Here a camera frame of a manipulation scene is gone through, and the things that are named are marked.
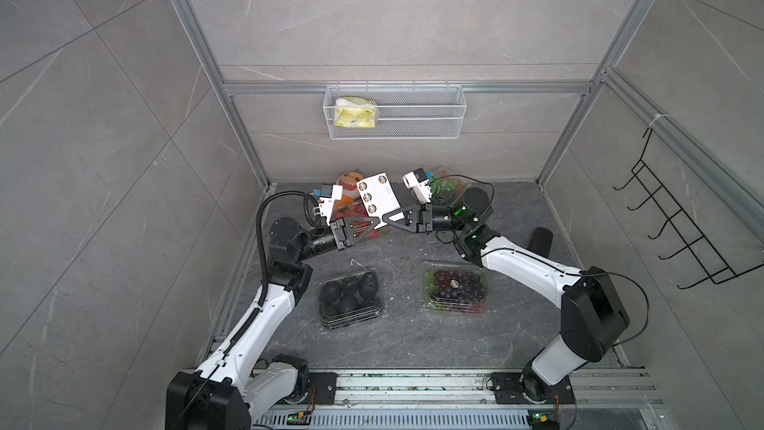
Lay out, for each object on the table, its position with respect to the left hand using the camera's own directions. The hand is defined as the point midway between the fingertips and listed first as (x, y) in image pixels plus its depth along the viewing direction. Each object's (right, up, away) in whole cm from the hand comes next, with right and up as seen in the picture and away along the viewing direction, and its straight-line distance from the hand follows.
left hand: (379, 222), depth 63 cm
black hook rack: (+68, -4, 0) cm, 68 cm away
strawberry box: (-2, -6, +38) cm, 39 cm away
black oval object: (+57, -9, +41) cm, 70 cm away
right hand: (+2, -1, 0) cm, 2 cm away
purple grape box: (+21, -20, +21) cm, 36 cm away
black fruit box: (-9, -23, +21) cm, 32 cm away
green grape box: (+23, +11, +45) cm, 52 cm away
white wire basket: (+8, +36, +38) cm, 53 cm away
